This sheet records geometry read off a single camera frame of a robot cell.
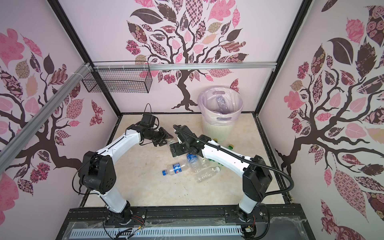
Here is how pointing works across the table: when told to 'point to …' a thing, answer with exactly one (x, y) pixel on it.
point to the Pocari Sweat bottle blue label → (192, 161)
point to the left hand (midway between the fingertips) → (172, 140)
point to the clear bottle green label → (205, 162)
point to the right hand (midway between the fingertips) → (177, 145)
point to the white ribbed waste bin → (222, 133)
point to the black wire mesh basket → (120, 81)
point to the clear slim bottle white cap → (223, 106)
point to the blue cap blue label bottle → (179, 168)
